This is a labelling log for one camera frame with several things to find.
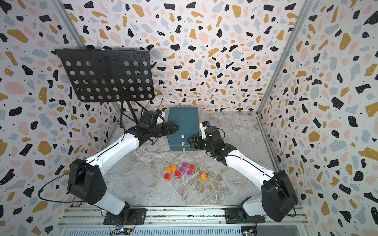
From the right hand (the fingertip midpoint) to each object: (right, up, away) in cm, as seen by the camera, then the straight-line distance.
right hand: (191, 140), depth 81 cm
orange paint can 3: (+7, -22, +5) cm, 24 cm away
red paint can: (-9, -21, +6) cm, 24 cm away
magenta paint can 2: (-2, -20, +7) cm, 22 cm away
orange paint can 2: (-11, -18, +7) cm, 22 cm away
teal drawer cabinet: (-3, +12, +8) cm, 14 cm away
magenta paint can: (-6, -19, +7) cm, 21 cm away
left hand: (-9, +7, +3) cm, 12 cm away
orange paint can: (-14, -19, +7) cm, 25 cm away
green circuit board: (-32, -43, -11) cm, 54 cm away
